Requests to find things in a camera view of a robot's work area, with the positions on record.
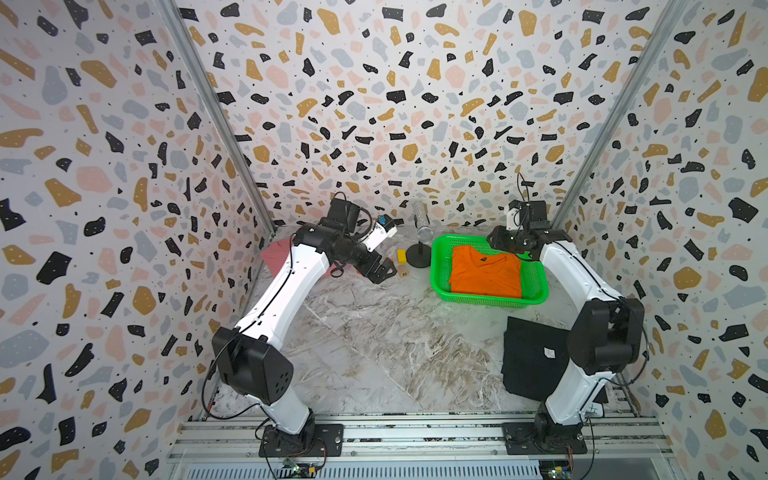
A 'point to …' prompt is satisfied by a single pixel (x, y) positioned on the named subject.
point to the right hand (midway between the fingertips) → (492, 237)
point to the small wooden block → (403, 270)
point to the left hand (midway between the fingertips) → (384, 258)
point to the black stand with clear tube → (419, 255)
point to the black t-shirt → (533, 355)
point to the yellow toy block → (401, 256)
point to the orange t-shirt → (480, 273)
